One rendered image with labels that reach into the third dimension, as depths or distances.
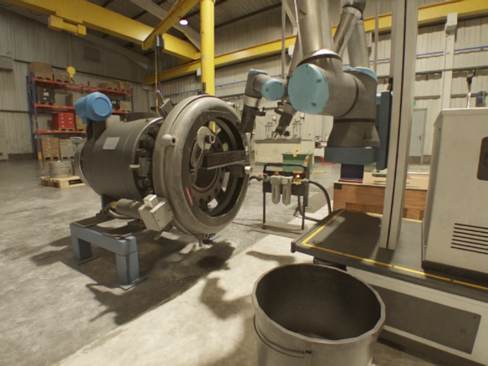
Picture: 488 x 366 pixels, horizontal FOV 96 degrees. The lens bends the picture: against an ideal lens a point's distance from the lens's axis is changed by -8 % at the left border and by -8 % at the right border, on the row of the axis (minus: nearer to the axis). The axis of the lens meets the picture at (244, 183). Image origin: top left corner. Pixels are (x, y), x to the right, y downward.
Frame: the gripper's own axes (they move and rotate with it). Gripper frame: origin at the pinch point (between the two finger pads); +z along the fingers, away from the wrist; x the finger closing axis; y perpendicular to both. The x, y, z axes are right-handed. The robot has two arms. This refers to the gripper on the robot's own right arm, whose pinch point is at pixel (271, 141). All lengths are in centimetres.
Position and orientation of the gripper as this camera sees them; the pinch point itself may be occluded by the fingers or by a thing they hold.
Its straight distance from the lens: 159.9
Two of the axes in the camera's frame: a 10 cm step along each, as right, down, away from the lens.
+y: 7.9, 4.7, -4.0
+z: -4.1, 8.8, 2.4
